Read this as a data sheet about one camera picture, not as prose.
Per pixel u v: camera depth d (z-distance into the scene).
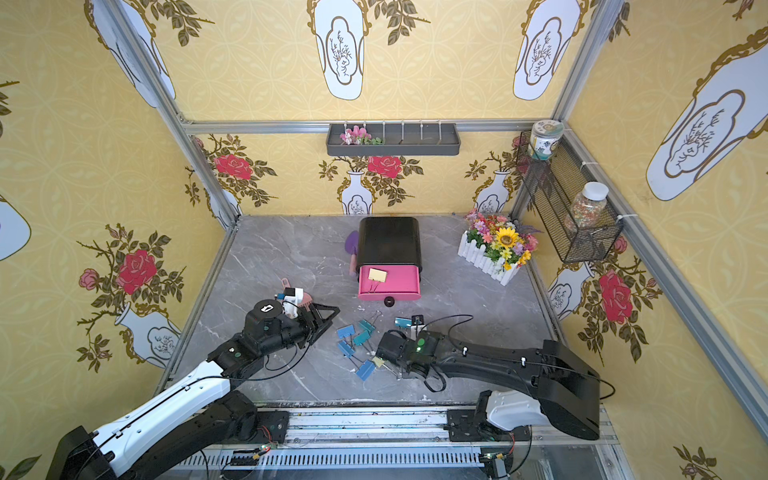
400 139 0.92
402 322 0.91
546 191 1.04
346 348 0.86
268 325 0.60
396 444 0.73
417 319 0.73
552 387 0.40
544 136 0.85
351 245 1.13
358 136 0.88
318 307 0.71
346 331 0.90
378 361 0.84
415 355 0.56
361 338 0.88
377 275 0.86
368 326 0.90
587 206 0.65
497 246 0.90
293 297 0.74
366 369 0.82
